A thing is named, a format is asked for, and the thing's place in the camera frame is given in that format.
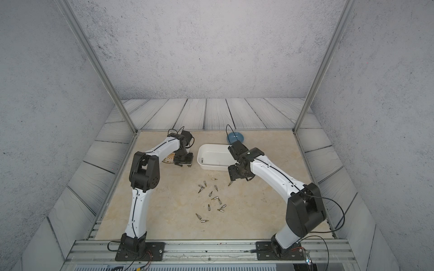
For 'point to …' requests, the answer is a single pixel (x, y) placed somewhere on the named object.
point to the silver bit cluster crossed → (200, 190)
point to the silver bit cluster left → (201, 186)
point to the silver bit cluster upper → (204, 182)
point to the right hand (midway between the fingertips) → (239, 174)
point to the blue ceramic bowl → (234, 136)
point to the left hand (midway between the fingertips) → (190, 164)
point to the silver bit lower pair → (220, 210)
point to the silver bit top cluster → (212, 178)
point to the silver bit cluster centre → (216, 187)
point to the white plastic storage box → (215, 157)
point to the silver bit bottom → (203, 221)
